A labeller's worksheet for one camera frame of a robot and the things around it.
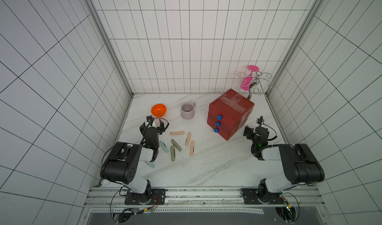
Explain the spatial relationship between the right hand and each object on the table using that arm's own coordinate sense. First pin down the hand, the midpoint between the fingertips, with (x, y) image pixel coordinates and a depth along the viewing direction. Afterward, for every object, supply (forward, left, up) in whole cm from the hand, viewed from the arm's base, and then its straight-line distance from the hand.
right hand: (256, 125), depth 94 cm
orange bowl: (+10, +67, -1) cm, 68 cm away
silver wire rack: (+16, +3, +23) cm, 28 cm away
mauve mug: (+10, +46, 0) cm, 47 cm away
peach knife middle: (-10, +44, -4) cm, 46 cm away
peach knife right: (-16, +41, -4) cm, 45 cm away
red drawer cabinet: (-9, +21, +11) cm, 26 cm away
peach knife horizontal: (-6, +54, -5) cm, 55 cm away
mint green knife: (-16, +59, -3) cm, 61 cm away
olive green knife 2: (-20, +53, -4) cm, 57 cm away
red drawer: (+2, +19, +17) cm, 26 cm away
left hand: (-4, +68, +4) cm, 68 cm away
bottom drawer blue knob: (-5, +26, 0) cm, 27 cm away
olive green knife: (-16, +50, -4) cm, 53 cm away
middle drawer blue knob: (-5, +26, +7) cm, 27 cm away
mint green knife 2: (-27, +65, -5) cm, 70 cm away
